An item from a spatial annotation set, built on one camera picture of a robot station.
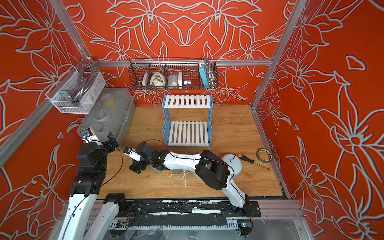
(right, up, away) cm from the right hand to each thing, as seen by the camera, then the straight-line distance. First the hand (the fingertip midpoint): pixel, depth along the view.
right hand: (129, 159), depth 78 cm
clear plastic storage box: (-15, +26, +12) cm, 32 cm away
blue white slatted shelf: (+31, +21, +30) cm, 48 cm away
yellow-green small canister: (-1, -3, +5) cm, 6 cm away
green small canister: (+26, -8, +3) cm, 27 cm away
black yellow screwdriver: (+69, -3, +10) cm, 70 cm away
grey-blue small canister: (+13, -9, +7) cm, 18 cm away
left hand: (-10, +14, -9) cm, 19 cm away
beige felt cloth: (+12, +46, +12) cm, 50 cm away
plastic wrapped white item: (+21, +47, +17) cm, 54 cm away
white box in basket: (+26, +47, +13) cm, 55 cm away
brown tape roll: (+79, -1, +13) cm, 80 cm away
